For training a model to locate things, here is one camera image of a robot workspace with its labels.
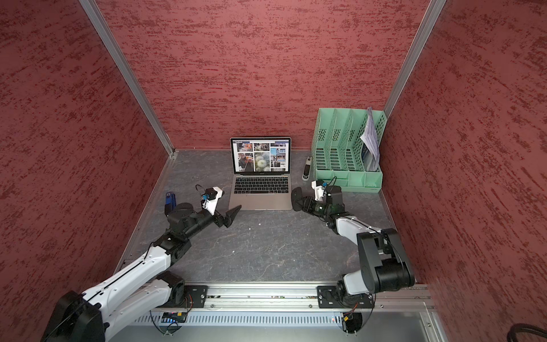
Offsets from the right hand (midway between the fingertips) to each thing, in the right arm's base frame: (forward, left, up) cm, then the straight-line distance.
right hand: (296, 204), depth 89 cm
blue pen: (+8, +59, -5) cm, 60 cm away
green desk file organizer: (+42, -28, -9) cm, 51 cm away
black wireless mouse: (+1, 0, +3) cm, 3 cm away
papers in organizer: (+21, -35, +10) cm, 42 cm away
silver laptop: (+24, +16, -3) cm, 29 cm away
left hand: (-4, +26, +10) cm, 28 cm away
